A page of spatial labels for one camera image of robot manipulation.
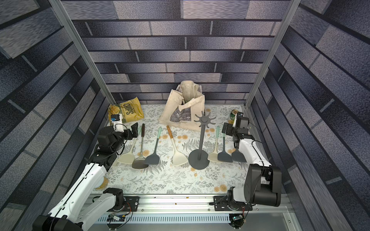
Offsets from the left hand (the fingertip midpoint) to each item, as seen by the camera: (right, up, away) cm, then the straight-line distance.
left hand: (129, 122), depth 77 cm
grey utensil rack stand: (+39, -24, +12) cm, 47 cm away
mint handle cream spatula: (-4, -23, +10) cm, 26 cm away
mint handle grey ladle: (+11, -23, +11) cm, 28 cm away
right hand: (+61, -3, +13) cm, 62 cm away
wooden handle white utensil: (+26, -23, +12) cm, 37 cm away
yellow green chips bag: (-11, +8, +30) cm, 33 cm away
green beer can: (+65, +5, +23) cm, 69 cm away
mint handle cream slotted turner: (+48, -22, +11) cm, 54 cm away
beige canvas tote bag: (+30, +10, +6) cm, 32 cm away
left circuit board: (-5, -48, -6) cm, 49 cm away
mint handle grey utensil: (+64, -22, +13) cm, 69 cm away
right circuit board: (+59, -50, -3) cm, 77 cm away
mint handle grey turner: (+55, -22, +13) cm, 61 cm away
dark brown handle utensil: (+3, -25, +8) cm, 27 cm away
